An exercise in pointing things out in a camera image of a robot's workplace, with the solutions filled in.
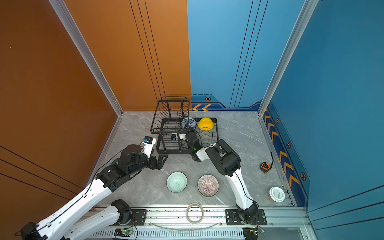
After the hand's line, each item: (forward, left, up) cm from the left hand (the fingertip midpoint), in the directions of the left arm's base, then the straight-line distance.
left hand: (161, 152), depth 75 cm
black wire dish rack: (+31, -1, -12) cm, 33 cm away
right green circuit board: (-32, -44, -20) cm, 58 cm away
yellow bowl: (+31, -24, -14) cm, 42 cm away
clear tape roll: (-23, -17, -22) cm, 36 cm away
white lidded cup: (-16, -59, -13) cm, 62 cm away
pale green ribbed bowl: (-8, -7, -19) cm, 22 cm away
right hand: (+27, -12, -7) cm, 30 cm away
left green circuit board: (-32, +15, -21) cm, 41 cm away
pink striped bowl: (-11, -25, -17) cm, 32 cm away
